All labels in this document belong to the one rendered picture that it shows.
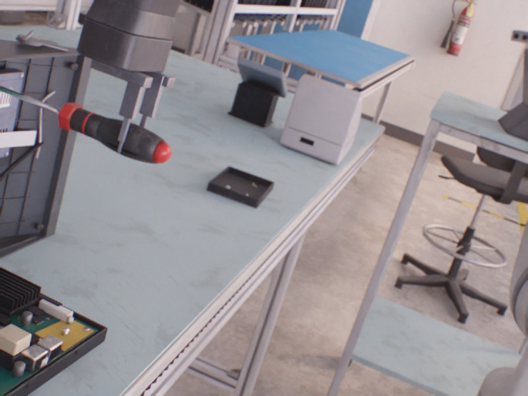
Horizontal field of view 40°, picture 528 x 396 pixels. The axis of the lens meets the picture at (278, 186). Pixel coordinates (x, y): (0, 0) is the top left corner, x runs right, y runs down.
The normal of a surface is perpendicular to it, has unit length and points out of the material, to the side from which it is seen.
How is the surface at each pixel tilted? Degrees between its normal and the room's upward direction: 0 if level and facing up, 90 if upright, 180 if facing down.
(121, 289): 0
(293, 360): 0
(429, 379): 0
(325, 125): 90
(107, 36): 85
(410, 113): 90
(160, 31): 87
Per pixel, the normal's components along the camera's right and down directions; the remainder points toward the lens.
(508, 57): -0.28, 0.22
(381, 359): 0.29, -0.91
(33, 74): 0.71, 0.41
